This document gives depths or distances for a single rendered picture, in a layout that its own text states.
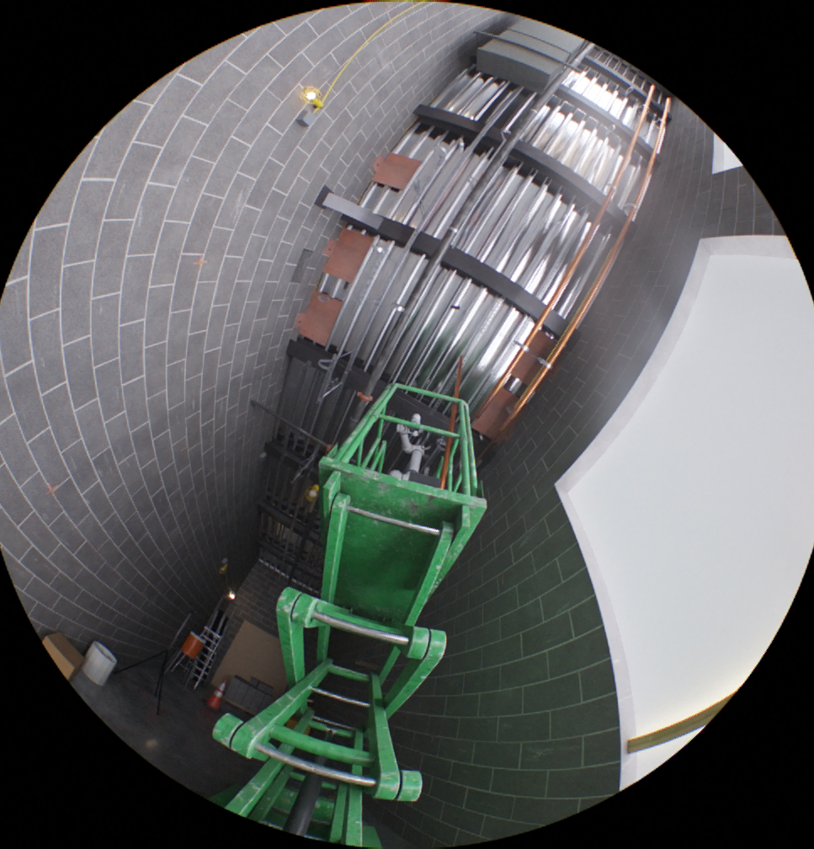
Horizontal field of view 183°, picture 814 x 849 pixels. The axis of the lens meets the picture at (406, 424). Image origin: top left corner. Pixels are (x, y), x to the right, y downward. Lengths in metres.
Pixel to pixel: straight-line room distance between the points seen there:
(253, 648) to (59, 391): 7.70
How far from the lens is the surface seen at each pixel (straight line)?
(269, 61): 2.19
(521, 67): 3.97
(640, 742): 1.65
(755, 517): 1.66
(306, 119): 2.34
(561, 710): 1.73
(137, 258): 1.79
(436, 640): 0.78
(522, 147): 3.68
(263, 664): 8.47
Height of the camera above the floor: 1.46
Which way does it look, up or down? 62 degrees up
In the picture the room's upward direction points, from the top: 21 degrees clockwise
